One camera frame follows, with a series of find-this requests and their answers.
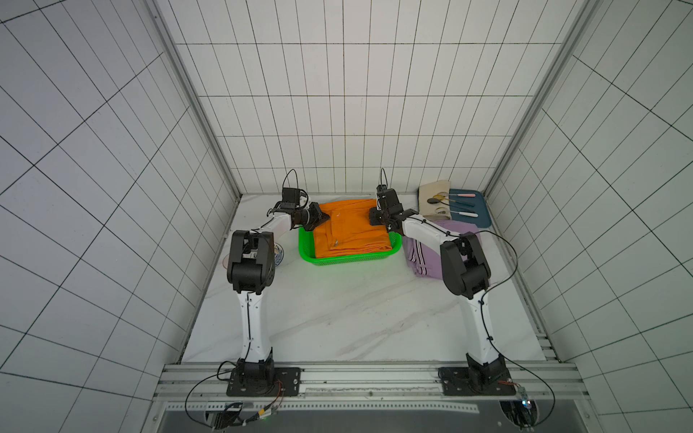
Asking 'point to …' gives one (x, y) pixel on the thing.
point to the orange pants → (348, 230)
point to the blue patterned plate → (278, 253)
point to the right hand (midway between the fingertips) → (363, 212)
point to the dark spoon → (433, 200)
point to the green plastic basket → (308, 251)
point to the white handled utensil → (466, 214)
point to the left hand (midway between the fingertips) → (328, 217)
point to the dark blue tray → (468, 206)
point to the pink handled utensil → (464, 195)
